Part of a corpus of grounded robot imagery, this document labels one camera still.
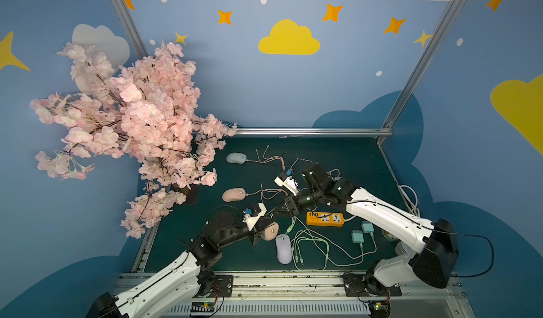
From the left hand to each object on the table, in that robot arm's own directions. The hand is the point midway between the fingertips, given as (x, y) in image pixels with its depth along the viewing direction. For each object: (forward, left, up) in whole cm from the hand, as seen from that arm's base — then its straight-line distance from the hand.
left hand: (274, 214), depth 72 cm
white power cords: (+15, -66, -22) cm, 71 cm away
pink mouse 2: (-5, +1, -4) cm, 6 cm away
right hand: (+1, -2, +2) cm, 3 cm away
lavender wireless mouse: (-7, -4, -17) cm, 18 cm away
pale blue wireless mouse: (+39, +21, -17) cm, 47 cm away
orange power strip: (+6, -22, -16) cm, 28 cm away
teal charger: (-1, -35, -18) cm, 39 cm away
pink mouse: (+16, +19, -16) cm, 30 cm away
